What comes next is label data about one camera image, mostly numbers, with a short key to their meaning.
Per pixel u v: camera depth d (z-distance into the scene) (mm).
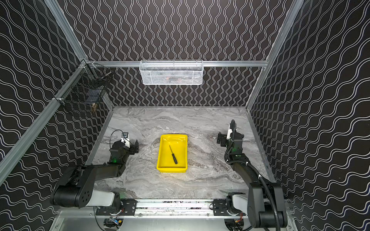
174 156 923
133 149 857
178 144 1002
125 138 779
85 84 946
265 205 413
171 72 606
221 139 804
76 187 444
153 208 760
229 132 779
